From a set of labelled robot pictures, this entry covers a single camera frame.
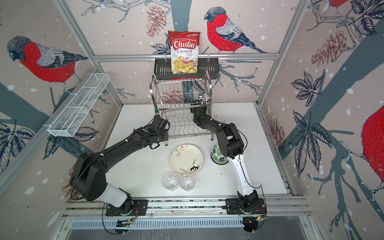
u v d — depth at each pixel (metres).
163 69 0.95
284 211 0.73
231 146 0.61
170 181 0.82
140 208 0.73
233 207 0.73
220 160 0.85
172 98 1.23
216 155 0.87
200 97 0.90
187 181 0.81
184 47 0.83
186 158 0.88
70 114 0.73
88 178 0.43
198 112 0.83
